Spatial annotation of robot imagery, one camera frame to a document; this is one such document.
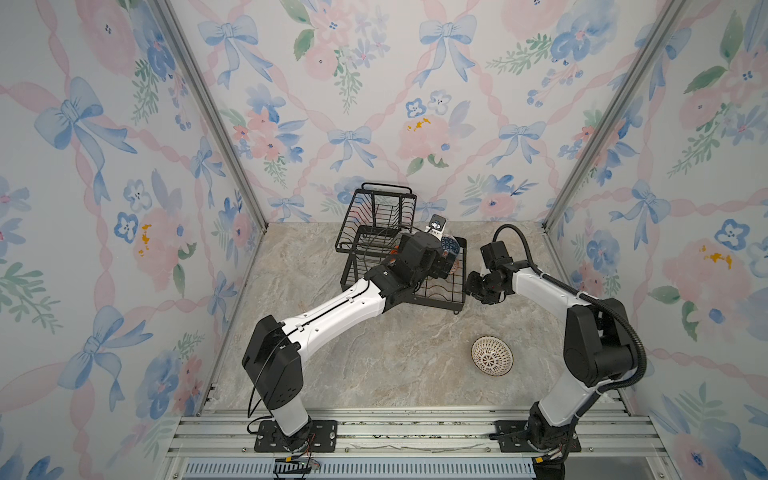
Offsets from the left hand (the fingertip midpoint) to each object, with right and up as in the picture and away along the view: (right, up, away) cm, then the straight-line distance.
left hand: (436, 241), depth 76 cm
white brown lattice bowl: (+18, -33, +9) cm, 38 cm away
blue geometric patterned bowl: (+10, +1, +31) cm, 32 cm away
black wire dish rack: (-15, +10, +25) cm, 31 cm away
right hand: (+13, -14, +18) cm, 26 cm away
